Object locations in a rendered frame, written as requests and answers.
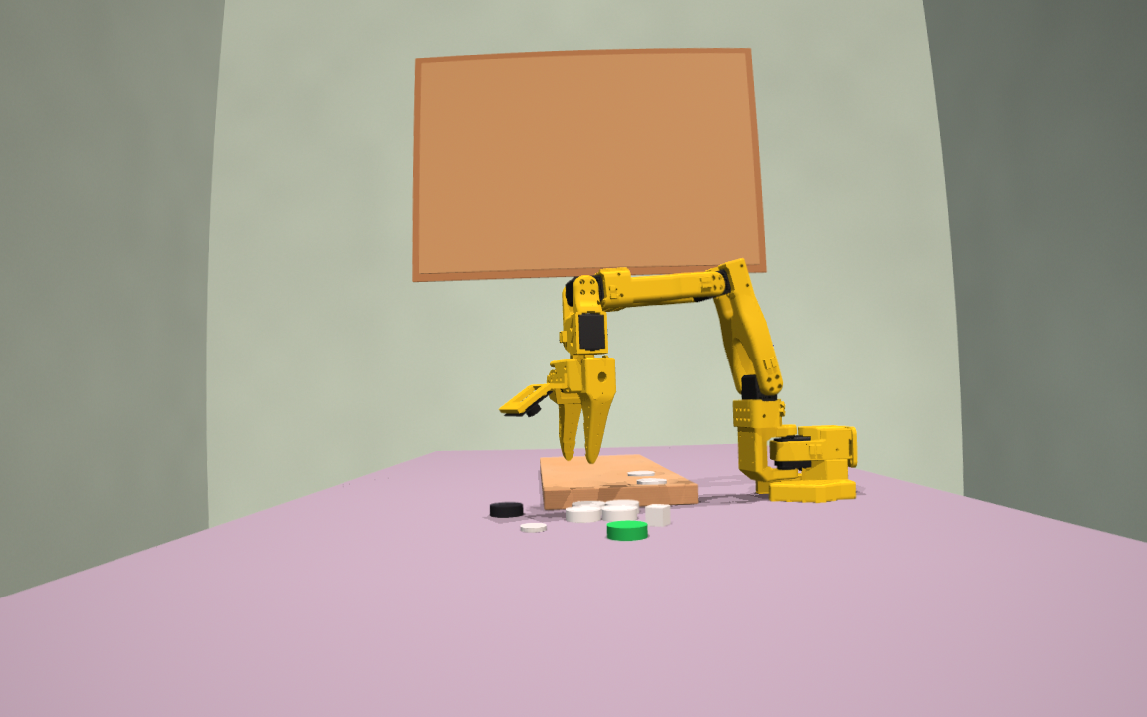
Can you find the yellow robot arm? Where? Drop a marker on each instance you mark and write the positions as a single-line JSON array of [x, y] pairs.
[[820, 454]]

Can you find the black disc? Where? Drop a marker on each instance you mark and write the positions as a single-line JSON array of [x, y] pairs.
[[506, 509]]

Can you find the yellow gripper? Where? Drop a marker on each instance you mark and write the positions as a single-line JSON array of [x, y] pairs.
[[583, 383]]

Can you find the green disc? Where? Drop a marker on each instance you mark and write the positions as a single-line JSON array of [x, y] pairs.
[[627, 530]]

